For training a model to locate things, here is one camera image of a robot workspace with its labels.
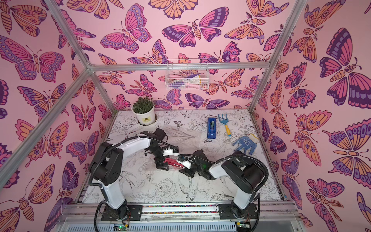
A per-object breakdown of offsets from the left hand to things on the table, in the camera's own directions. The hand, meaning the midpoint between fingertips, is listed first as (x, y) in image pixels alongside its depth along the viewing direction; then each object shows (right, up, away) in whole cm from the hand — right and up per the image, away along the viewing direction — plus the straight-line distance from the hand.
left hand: (168, 160), depth 90 cm
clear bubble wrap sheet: (-12, -7, -1) cm, 14 cm away
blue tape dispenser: (+29, +20, +13) cm, 37 cm away
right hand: (+9, -3, 0) cm, 9 cm away
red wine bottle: (+3, -1, -1) cm, 3 cm away
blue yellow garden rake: (+41, +25, +23) cm, 53 cm away
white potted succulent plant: (-18, +33, +9) cm, 39 cm away
